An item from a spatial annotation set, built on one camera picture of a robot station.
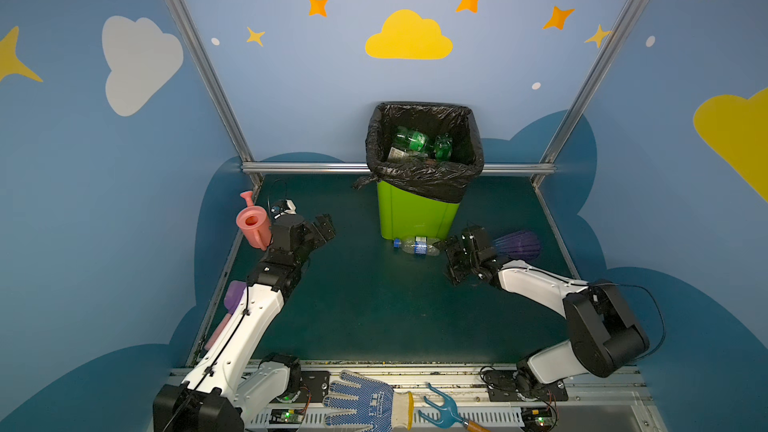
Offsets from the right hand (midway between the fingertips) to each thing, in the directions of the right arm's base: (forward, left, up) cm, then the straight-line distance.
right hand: (437, 249), depth 91 cm
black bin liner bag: (+4, +5, +27) cm, 28 cm away
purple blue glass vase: (+7, -30, -6) cm, 31 cm away
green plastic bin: (+8, +11, +7) cm, 15 cm away
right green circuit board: (-40, -23, -9) cm, 48 cm away
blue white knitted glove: (-41, +16, -8) cm, 44 cm away
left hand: (-2, +33, +15) cm, 36 cm away
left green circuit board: (-44, +38, -8) cm, 58 cm away
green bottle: (+24, 0, +20) cm, 32 cm away
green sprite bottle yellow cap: (+28, +9, +20) cm, 36 cm away
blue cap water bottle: (+4, +6, -4) cm, 8 cm away
